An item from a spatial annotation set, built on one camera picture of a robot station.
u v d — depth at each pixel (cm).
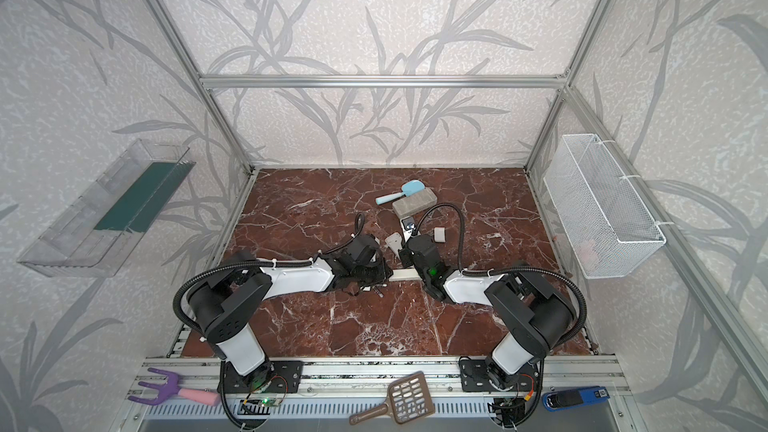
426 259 68
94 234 64
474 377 73
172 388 73
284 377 72
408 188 115
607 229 61
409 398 71
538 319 45
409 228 77
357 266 72
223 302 46
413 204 105
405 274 89
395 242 99
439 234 102
